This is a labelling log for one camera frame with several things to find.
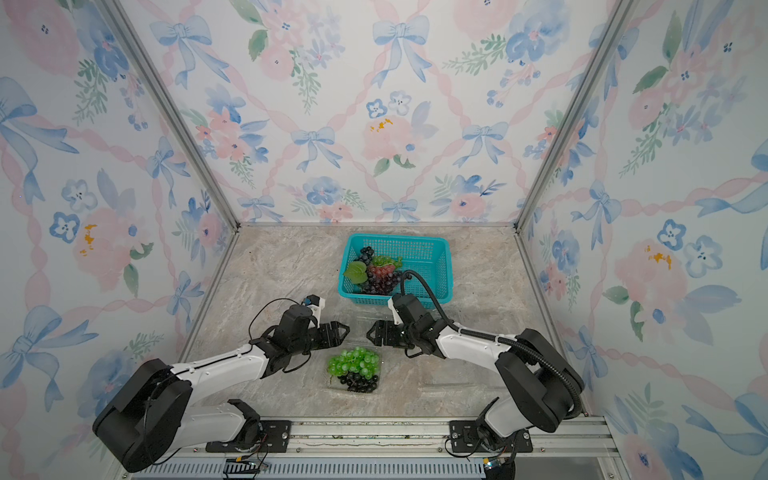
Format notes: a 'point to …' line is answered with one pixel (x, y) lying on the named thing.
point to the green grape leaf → (356, 271)
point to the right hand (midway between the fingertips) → (370, 325)
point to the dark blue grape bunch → (366, 255)
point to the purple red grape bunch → (381, 279)
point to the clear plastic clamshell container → (333, 382)
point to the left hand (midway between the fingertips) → (344, 329)
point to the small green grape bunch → (381, 260)
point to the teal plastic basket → (431, 257)
